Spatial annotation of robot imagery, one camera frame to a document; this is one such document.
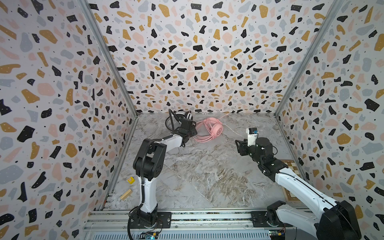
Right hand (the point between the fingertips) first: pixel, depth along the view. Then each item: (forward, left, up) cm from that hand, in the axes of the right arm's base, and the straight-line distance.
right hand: (239, 137), depth 81 cm
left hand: (+17, +26, -11) cm, 33 cm away
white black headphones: (+27, +46, -20) cm, 57 cm away
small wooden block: (-25, +60, -18) cm, 67 cm away
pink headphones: (+17, +11, -12) cm, 24 cm away
